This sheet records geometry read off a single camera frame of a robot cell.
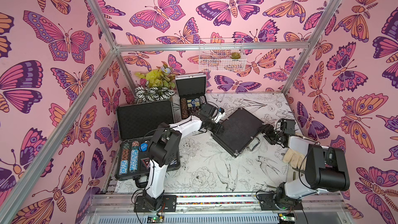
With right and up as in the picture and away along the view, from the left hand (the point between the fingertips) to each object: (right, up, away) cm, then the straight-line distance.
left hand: (223, 128), depth 95 cm
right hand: (+24, -1, 0) cm, 24 cm away
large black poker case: (-52, +1, -2) cm, 52 cm away
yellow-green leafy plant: (-39, +34, +6) cm, 52 cm away
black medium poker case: (+10, -2, -2) cm, 10 cm away
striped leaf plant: (-45, +21, -3) cm, 50 cm away
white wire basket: (-1, +45, 0) cm, 45 cm away
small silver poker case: (-20, +25, +12) cm, 34 cm away
